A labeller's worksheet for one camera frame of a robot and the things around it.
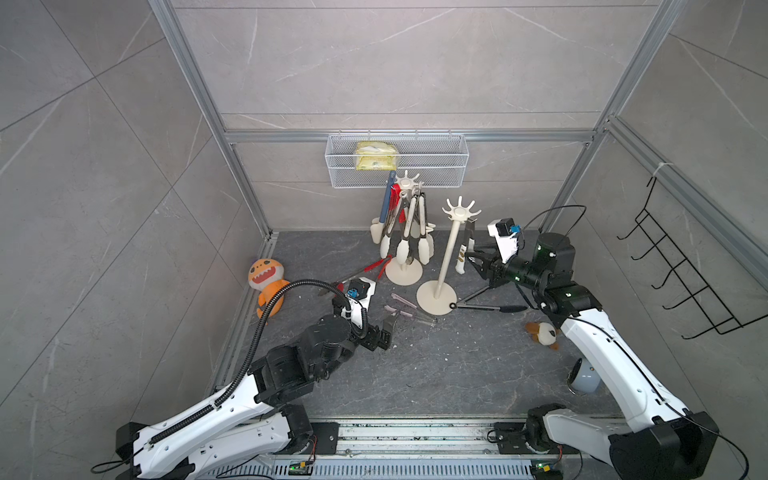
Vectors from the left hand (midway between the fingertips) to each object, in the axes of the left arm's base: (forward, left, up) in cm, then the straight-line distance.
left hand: (381, 300), depth 63 cm
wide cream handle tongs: (+24, -12, -9) cm, 28 cm away
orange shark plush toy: (+25, +39, -24) cm, 52 cm away
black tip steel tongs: (+14, -41, -31) cm, 53 cm away
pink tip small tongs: (+12, -13, -32) cm, 36 cm away
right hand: (+13, -23, 0) cm, 27 cm away
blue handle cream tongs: (+31, +1, -7) cm, 32 cm away
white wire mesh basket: (+56, -20, -2) cm, 60 cm away
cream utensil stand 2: (+19, -19, -30) cm, 40 cm away
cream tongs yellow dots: (+15, -22, -1) cm, 27 cm away
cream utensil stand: (+30, -10, -31) cm, 45 cm away
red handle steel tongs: (+26, -5, +1) cm, 26 cm away
